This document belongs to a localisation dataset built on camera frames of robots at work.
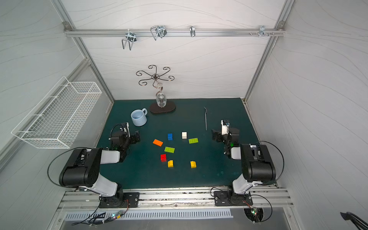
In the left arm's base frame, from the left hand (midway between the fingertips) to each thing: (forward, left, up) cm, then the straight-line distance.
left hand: (132, 131), depth 95 cm
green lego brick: (-3, -42, -5) cm, 42 cm away
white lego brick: (0, -35, -3) cm, 35 cm away
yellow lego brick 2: (-20, -41, -4) cm, 46 cm away
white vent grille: (-45, -19, -6) cm, 49 cm away
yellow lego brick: (-20, -27, -4) cm, 34 cm away
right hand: (+4, -60, +1) cm, 60 cm away
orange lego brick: (-5, -17, -5) cm, 19 cm away
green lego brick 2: (-9, -26, -6) cm, 28 cm away
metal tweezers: (+20, -51, -5) cm, 55 cm away
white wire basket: (-11, +26, +26) cm, 39 cm away
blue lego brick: (-2, -26, -3) cm, 26 cm away
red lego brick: (-16, -23, -3) cm, 28 cm away
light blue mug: (+14, -1, -1) cm, 14 cm away
